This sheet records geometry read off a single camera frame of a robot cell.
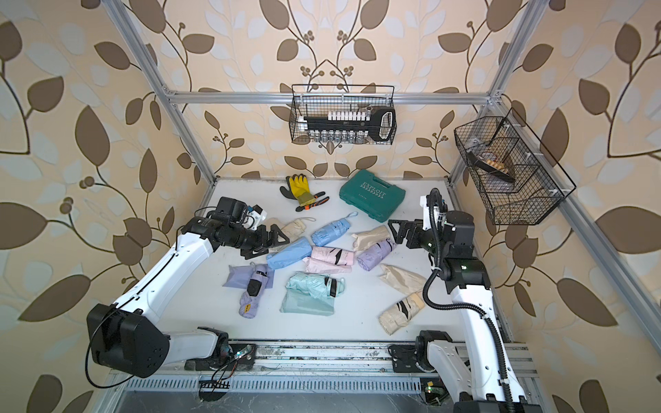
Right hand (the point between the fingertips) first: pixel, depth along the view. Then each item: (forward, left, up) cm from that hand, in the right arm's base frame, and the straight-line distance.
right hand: (402, 222), depth 74 cm
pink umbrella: (+2, +21, -22) cm, 31 cm away
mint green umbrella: (-9, +26, -22) cm, 35 cm away
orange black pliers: (+29, +28, -25) cm, 48 cm away
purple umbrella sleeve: (-4, +54, -24) cm, 59 cm away
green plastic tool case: (+30, +4, -21) cm, 37 cm away
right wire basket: (+7, -33, +6) cm, 34 cm away
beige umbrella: (+14, +36, -22) cm, 44 cm away
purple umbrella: (-13, +48, -22) cm, 55 cm away
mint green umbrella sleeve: (-13, +32, -24) cm, 43 cm away
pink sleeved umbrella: (-2, +26, -22) cm, 34 cm away
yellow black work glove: (+37, +36, -23) cm, 57 cm away
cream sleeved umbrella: (-8, -4, -24) cm, 26 cm away
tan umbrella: (-19, +1, -23) cm, 30 cm away
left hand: (-1, +38, -6) cm, 39 cm away
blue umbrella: (+13, +22, -22) cm, 34 cm away
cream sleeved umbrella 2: (+8, +8, -22) cm, 25 cm away
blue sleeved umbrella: (+3, +37, -21) cm, 43 cm away
